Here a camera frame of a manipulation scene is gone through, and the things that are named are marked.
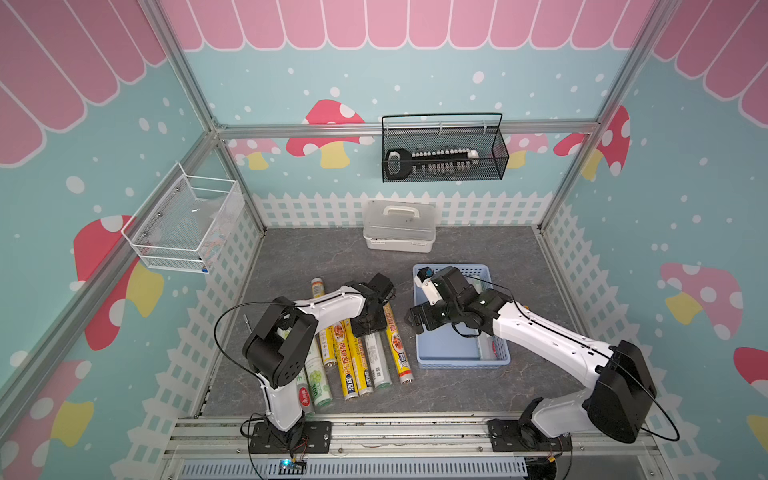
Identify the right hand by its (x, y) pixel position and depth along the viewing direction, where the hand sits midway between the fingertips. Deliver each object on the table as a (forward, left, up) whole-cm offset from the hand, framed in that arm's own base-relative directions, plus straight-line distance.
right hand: (418, 313), depth 81 cm
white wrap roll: (-9, +11, -10) cm, 17 cm away
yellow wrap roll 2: (-9, +16, -11) cm, 22 cm away
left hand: (+1, +13, -13) cm, 18 cm away
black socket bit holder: (+39, +4, +21) cm, 45 cm away
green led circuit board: (-33, +32, -16) cm, 49 cm away
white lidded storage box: (+38, +5, -4) cm, 39 cm away
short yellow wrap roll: (-2, +27, -10) cm, 29 cm away
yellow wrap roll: (-5, +21, -11) cm, 24 cm away
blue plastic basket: (-5, -7, -12) cm, 15 cm away
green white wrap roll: (-18, +30, -10) cm, 37 cm away
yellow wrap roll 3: (-5, +6, -11) cm, 13 cm away
